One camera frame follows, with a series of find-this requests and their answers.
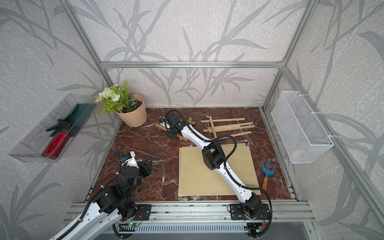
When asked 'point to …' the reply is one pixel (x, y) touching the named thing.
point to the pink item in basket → (296, 154)
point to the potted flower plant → (129, 108)
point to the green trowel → (78, 115)
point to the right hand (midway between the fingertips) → (170, 129)
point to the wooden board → (195, 179)
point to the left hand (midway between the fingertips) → (151, 160)
